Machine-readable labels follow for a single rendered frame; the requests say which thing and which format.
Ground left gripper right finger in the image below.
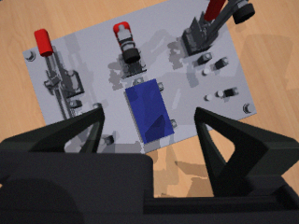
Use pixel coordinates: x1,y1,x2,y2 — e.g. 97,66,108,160
194,106,299,197

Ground grey fixture plate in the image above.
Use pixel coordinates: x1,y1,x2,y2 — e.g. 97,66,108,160
23,0,257,154

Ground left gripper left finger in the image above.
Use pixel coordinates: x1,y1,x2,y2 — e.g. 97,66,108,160
0,107,105,153

